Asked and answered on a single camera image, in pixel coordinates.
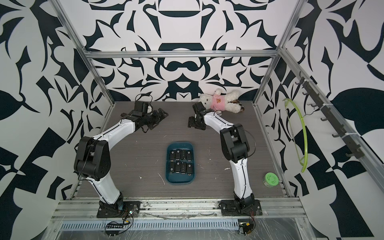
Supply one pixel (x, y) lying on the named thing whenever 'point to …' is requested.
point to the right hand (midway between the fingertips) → (192, 122)
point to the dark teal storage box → (178, 179)
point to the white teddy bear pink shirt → (220, 101)
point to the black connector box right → (246, 228)
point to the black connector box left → (112, 228)
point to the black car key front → (177, 166)
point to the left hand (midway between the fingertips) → (164, 114)
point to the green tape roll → (270, 179)
